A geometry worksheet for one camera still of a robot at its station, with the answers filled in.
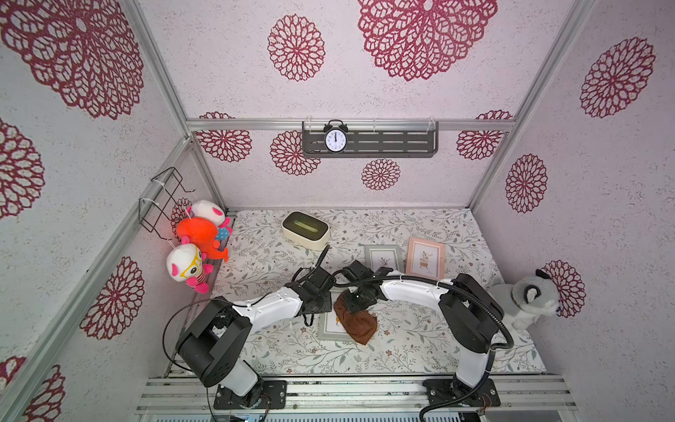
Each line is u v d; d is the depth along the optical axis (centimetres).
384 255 103
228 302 48
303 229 107
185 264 80
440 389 74
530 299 73
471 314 49
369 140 99
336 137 90
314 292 70
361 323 84
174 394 75
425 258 103
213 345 44
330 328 85
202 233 89
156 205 75
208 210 94
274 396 73
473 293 50
